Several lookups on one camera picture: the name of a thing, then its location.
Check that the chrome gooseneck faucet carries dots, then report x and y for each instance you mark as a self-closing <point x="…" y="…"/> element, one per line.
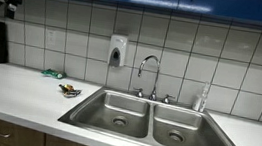
<point x="154" y="86"/>

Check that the black crisps packet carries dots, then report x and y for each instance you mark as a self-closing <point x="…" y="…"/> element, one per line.
<point x="69" y="90"/>

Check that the clear spray bottle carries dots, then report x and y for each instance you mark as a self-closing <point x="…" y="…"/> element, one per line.
<point x="200" y="101"/>

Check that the green crisps packet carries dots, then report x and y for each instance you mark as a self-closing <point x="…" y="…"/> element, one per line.
<point x="54" y="73"/>

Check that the white wall soap dispenser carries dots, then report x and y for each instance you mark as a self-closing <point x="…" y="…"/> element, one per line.
<point x="117" y="49"/>

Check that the wooden base cabinet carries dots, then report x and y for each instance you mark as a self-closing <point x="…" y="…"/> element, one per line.
<point x="22" y="137"/>

